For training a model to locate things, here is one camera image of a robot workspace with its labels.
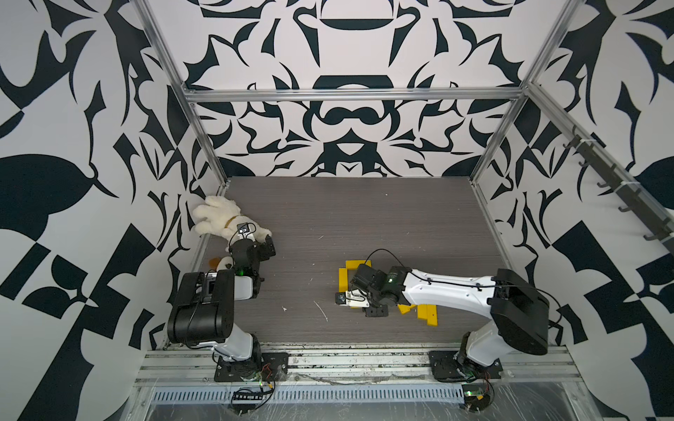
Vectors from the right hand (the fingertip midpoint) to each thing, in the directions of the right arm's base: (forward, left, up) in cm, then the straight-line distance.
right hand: (365, 294), depth 84 cm
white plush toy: (+27, +50, +7) cm, 57 cm away
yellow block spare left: (-5, -18, -2) cm, 19 cm away
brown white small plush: (+11, +47, +1) cm, 49 cm away
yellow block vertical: (-4, -13, -3) cm, 14 cm away
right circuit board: (-26, -28, -4) cm, 39 cm away
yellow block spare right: (-6, -21, -2) cm, 22 cm away
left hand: (+20, +39, +4) cm, 44 cm away
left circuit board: (-28, +33, -2) cm, 44 cm away
